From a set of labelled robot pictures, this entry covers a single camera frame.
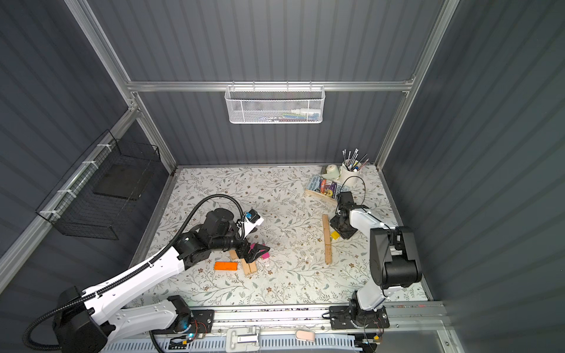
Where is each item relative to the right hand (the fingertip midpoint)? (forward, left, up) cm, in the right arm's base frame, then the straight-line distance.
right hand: (340, 227), depth 94 cm
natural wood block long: (+2, +6, -2) cm, 6 cm away
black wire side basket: (+9, +87, +28) cm, 92 cm away
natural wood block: (-4, +6, -2) cm, 8 cm away
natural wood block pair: (-17, +38, -1) cm, 42 cm away
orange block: (-17, +47, 0) cm, 50 cm away
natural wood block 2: (-11, +6, -2) cm, 13 cm away
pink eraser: (-39, +17, +1) cm, 43 cm away
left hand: (-15, +31, +17) cm, 38 cm away
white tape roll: (+28, +1, +5) cm, 29 cm away
